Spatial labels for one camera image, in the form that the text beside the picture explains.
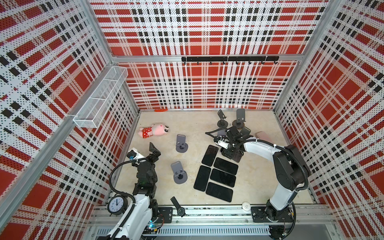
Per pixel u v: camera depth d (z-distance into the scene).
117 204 0.75
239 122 1.11
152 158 0.73
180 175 0.82
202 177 0.88
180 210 0.75
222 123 1.11
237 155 0.80
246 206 0.76
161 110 1.25
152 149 0.75
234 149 0.81
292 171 0.48
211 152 0.96
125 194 0.59
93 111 0.91
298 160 0.49
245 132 0.98
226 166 0.98
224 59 0.88
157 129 1.01
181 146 0.96
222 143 0.85
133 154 0.66
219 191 0.80
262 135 1.06
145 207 0.58
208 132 0.78
